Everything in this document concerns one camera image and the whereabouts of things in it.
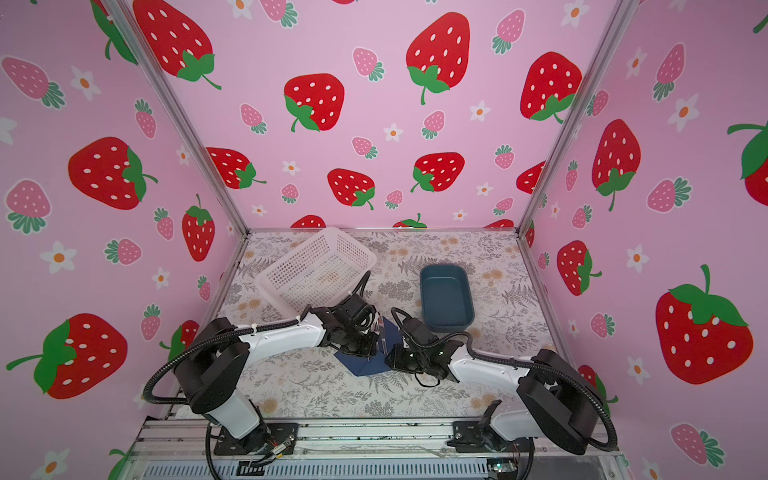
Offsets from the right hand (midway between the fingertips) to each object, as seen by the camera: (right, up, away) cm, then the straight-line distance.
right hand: (383, 361), depth 83 cm
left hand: (-1, +2, +3) cm, 3 cm away
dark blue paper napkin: (-2, -1, +2) cm, 3 cm away
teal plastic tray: (+21, +15, +17) cm, 30 cm away
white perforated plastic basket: (-25, +24, +25) cm, 42 cm away
